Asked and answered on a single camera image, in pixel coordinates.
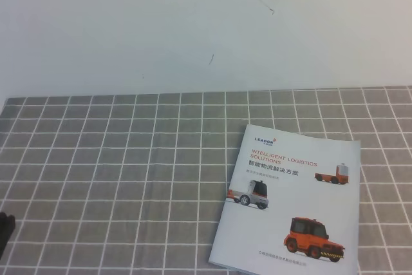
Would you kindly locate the grey checked tablecloth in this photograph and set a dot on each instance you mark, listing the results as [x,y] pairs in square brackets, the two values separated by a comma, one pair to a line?
[134,184]

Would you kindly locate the white product brochure book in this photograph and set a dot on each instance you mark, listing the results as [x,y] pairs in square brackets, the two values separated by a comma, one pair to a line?
[292,206]

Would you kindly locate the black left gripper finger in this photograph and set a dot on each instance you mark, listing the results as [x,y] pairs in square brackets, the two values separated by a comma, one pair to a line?
[7,227]

